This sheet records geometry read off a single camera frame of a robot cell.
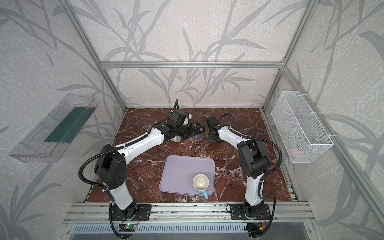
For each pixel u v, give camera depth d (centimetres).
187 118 70
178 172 88
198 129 76
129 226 71
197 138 94
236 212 73
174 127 67
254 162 50
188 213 75
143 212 74
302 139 60
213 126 76
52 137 64
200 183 82
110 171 46
